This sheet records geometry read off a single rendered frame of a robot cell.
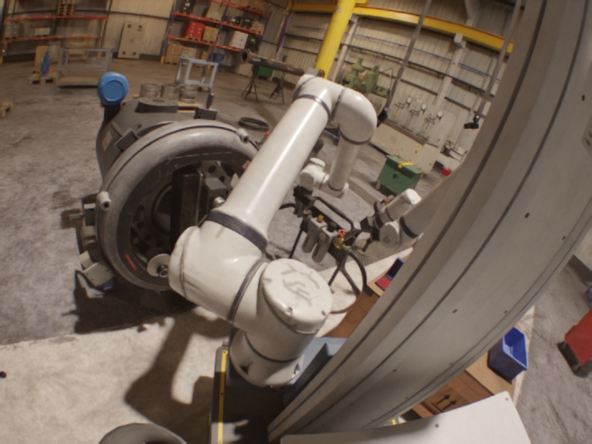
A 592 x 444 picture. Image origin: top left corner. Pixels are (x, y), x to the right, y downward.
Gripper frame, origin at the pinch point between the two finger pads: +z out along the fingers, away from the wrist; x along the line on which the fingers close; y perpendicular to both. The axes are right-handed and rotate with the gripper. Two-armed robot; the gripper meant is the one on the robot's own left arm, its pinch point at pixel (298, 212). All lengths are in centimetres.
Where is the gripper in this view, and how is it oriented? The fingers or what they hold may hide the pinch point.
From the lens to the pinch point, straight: 159.1
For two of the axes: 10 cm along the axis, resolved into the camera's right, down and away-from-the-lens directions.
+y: 6.9, -1.7, 7.0
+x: -6.5, -5.6, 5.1
